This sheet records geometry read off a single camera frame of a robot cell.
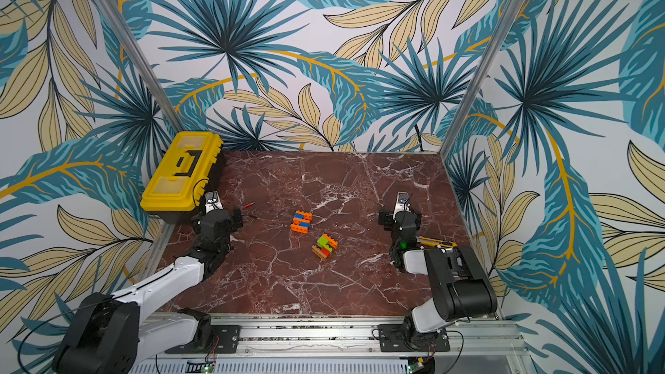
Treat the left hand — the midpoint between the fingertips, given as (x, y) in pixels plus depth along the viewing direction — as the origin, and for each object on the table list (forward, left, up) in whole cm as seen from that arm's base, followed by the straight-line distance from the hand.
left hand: (219, 212), depth 86 cm
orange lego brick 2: (0, -26, -11) cm, 28 cm away
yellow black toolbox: (+17, +14, +5) cm, 22 cm away
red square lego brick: (-9, -36, -10) cm, 38 cm away
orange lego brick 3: (-5, -37, -9) cm, 39 cm away
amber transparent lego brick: (-8, -33, -10) cm, 35 cm away
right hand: (+6, -62, -3) cm, 63 cm away
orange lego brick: (+6, -28, -10) cm, 30 cm away
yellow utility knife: (-4, -75, -12) cm, 76 cm away
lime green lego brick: (-6, -34, -10) cm, 36 cm away
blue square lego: (+5, -25, -10) cm, 27 cm away
